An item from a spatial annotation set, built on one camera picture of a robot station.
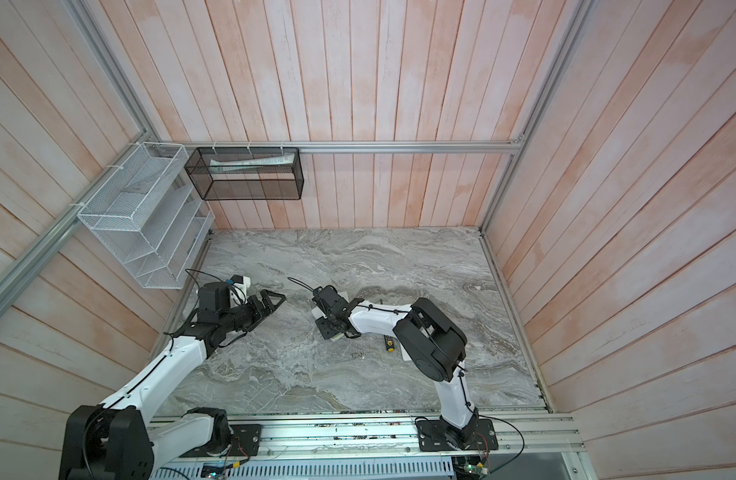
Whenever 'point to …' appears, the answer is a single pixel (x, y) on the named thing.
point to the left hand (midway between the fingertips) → (278, 309)
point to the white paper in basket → (249, 163)
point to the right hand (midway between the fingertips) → (328, 322)
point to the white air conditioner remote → (405, 354)
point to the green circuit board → (213, 470)
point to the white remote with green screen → (317, 314)
